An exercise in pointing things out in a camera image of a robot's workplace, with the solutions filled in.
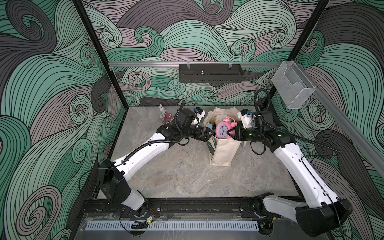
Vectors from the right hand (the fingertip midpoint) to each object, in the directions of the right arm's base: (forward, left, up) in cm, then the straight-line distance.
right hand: (229, 133), depth 73 cm
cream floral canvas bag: (-5, +2, -10) cm, 12 cm away
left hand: (+2, +11, +1) cm, 11 cm away
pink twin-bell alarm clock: (+5, +2, -1) cm, 5 cm away
